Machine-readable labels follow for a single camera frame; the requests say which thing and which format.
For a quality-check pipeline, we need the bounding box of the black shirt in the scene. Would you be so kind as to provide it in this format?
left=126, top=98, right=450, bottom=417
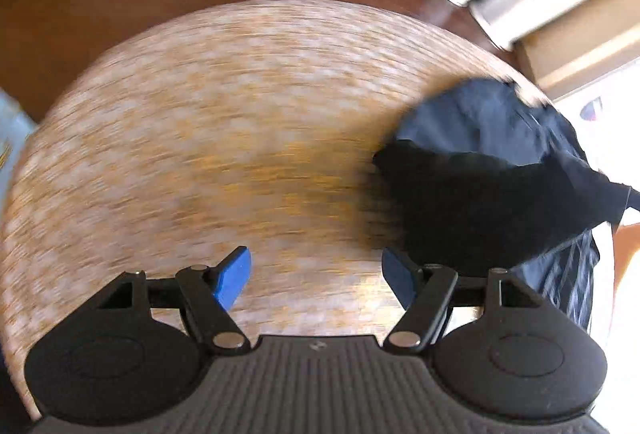
left=372, top=78, right=640, bottom=335

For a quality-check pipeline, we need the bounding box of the round floral lace table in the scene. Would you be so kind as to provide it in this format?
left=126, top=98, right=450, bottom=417
left=0, top=0, right=566, bottom=422

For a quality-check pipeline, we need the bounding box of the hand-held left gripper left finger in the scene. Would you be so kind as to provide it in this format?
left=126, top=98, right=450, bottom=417
left=97, top=246, right=252, bottom=356

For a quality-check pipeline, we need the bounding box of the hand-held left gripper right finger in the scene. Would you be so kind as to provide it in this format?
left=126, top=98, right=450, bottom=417
left=381, top=248, right=543, bottom=356

